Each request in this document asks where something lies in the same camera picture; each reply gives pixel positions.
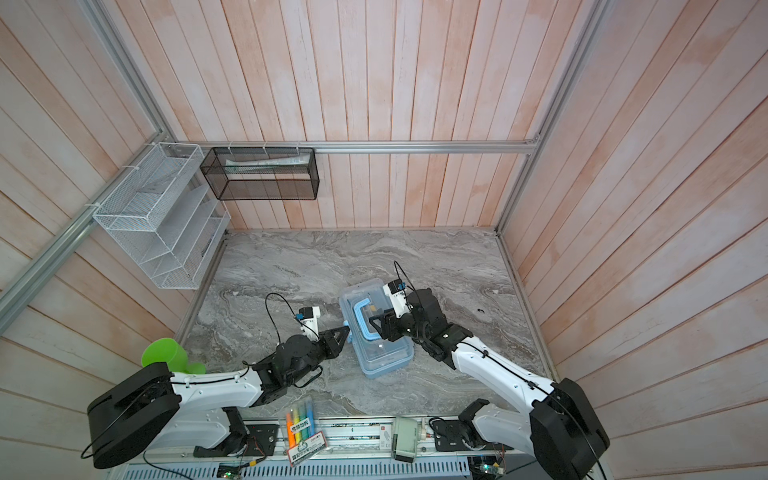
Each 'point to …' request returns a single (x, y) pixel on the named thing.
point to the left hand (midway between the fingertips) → (349, 335)
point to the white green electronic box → (405, 439)
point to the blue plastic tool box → (360, 300)
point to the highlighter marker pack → (301, 438)
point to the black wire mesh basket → (261, 173)
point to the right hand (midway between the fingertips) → (378, 316)
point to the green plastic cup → (168, 351)
